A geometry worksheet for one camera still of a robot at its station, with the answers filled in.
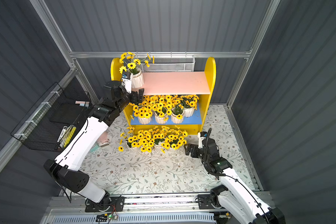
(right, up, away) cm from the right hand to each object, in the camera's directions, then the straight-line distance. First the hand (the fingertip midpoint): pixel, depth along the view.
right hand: (192, 146), depth 81 cm
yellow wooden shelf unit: (-12, +26, +2) cm, 28 cm away
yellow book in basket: (-66, +7, -11) cm, 67 cm away
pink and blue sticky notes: (-68, +26, +5) cm, 73 cm away
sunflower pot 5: (-29, +20, -1) cm, 35 cm away
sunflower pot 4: (-38, +2, +5) cm, 39 cm away
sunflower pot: (-11, +4, +4) cm, 12 cm away
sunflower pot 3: (-28, +3, +1) cm, 29 cm away
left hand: (-33, +33, -11) cm, 48 cm away
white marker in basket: (-68, +9, -11) cm, 70 cm away
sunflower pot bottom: (-9, +21, +6) cm, 24 cm away
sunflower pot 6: (-19, +24, 0) cm, 30 cm away
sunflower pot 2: (-20, 0, +10) cm, 22 cm away
